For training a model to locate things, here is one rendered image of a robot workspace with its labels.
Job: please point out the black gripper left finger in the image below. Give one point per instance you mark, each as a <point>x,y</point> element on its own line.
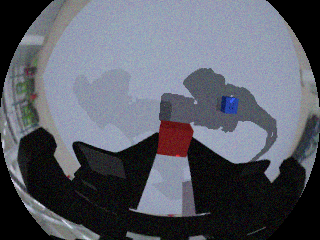
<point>130,167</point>

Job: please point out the blue block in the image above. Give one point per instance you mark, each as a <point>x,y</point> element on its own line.
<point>229,104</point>

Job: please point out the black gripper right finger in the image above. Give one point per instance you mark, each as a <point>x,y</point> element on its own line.
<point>213,176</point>

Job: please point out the red block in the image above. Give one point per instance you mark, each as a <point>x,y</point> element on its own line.
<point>174,138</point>

